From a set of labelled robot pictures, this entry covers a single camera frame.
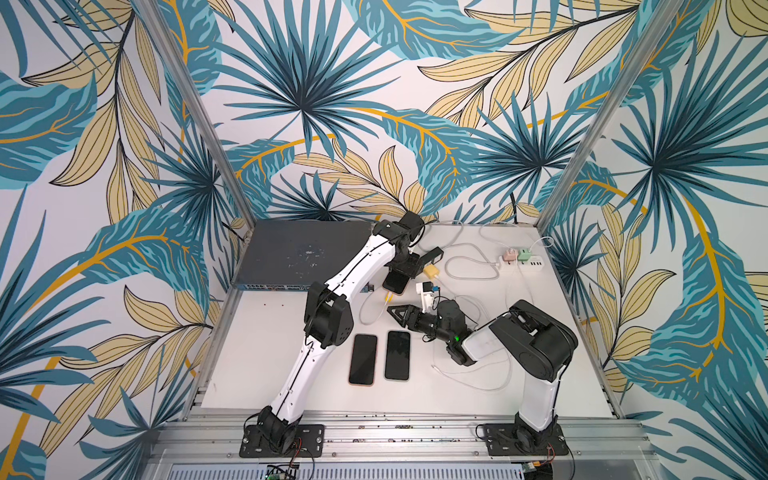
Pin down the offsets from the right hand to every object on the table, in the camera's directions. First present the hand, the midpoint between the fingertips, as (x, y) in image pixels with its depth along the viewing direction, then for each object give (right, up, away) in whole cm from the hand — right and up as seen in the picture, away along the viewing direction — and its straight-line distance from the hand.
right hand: (375, 327), depth 85 cm
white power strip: (+55, +16, +22) cm, 62 cm away
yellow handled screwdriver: (+4, +6, +15) cm, 17 cm away
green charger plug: (+51, +20, +19) cm, 58 cm away
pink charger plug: (+46, +20, +18) cm, 53 cm away
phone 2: (-3, -10, +1) cm, 10 cm away
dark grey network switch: (-29, +20, +19) cm, 40 cm away
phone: (+6, +12, +6) cm, 15 cm away
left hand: (+8, +16, +9) cm, 20 cm away
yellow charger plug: (+19, +15, +20) cm, 31 cm away
